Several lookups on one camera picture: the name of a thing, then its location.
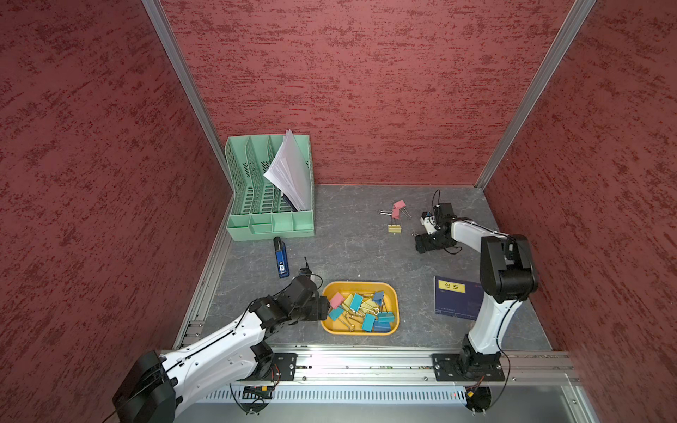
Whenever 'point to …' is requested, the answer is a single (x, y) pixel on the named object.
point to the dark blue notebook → (457, 298)
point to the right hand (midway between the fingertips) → (429, 246)
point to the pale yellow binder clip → (369, 306)
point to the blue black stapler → (282, 259)
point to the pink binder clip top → (400, 204)
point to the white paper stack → (290, 174)
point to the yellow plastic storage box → (349, 323)
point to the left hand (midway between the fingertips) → (317, 311)
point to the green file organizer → (261, 209)
